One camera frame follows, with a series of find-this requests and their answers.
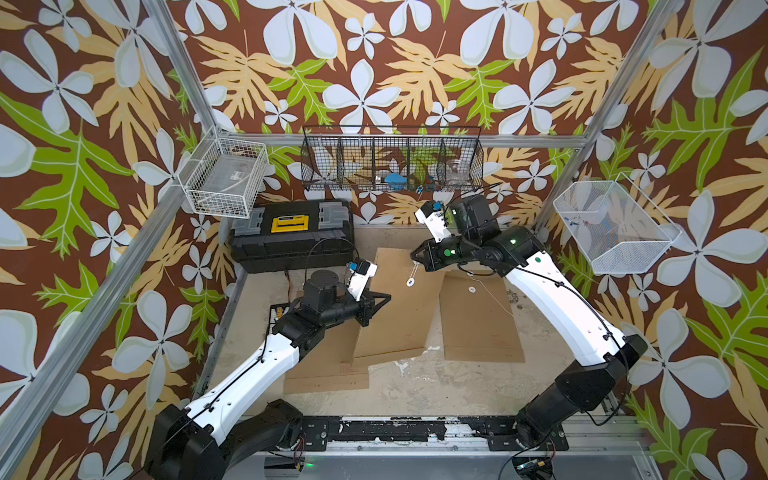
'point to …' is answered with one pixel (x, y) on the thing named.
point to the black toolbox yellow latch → (294, 236)
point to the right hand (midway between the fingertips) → (409, 254)
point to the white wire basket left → (225, 176)
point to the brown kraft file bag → (329, 365)
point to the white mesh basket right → (619, 229)
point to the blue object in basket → (396, 181)
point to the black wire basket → (391, 158)
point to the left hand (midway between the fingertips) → (390, 294)
